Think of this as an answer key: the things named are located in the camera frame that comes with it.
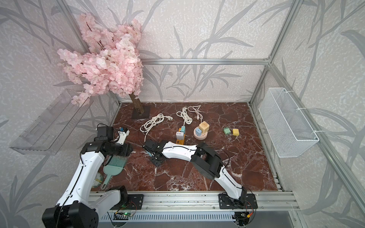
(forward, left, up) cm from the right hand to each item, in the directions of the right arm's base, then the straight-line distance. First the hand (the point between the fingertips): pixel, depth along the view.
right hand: (157, 159), depth 89 cm
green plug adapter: (+21, -47, 0) cm, 52 cm away
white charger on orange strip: (+14, -14, +5) cm, 20 cm away
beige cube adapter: (+20, -31, +7) cm, 37 cm away
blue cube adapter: (+17, -27, +5) cm, 32 cm away
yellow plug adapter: (+20, -54, 0) cm, 57 cm away
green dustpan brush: (-4, +25, 0) cm, 25 cm away
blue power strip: (-4, 0, +18) cm, 19 cm away
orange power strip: (+10, -15, +3) cm, 18 cm away
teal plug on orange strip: (+19, -16, +6) cm, 25 cm away
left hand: (+2, +15, +13) cm, 20 cm away
